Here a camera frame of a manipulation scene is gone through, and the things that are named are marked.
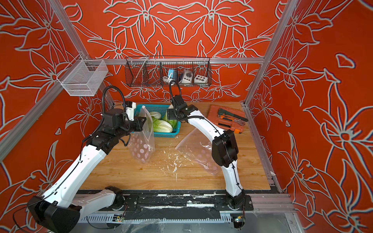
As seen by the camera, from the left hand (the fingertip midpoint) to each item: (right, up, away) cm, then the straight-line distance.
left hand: (146, 116), depth 73 cm
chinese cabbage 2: (+12, -4, +25) cm, 28 cm away
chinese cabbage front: (+4, -6, +19) cm, 20 cm away
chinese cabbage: (0, +1, +28) cm, 28 cm away
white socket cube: (+31, +25, +21) cm, 45 cm away
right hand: (+10, +2, +16) cm, 19 cm away
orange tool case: (+51, -1, +28) cm, 58 cm away
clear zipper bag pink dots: (-3, -14, +4) cm, 15 cm away
